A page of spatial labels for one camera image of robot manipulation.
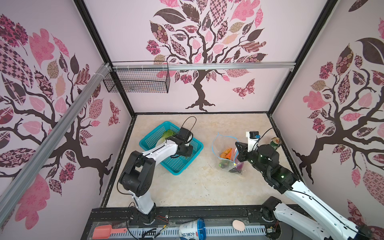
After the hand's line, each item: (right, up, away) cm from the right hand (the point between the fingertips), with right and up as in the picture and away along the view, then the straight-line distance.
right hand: (237, 141), depth 72 cm
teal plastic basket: (-34, -17, +20) cm, 43 cm away
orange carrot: (-2, -10, +17) cm, 20 cm away
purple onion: (+4, -15, +9) cm, 18 cm away
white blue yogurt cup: (-21, -38, -9) cm, 44 cm away
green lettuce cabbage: (-41, +2, +27) cm, 49 cm away
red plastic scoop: (-64, -42, -4) cm, 77 cm away
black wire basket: (-57, +40, +23) cm, 73 cm away
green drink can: (+28, -3, +18) cm, 33 cm away
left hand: (-26, -9, +20) cm, 34 cm away
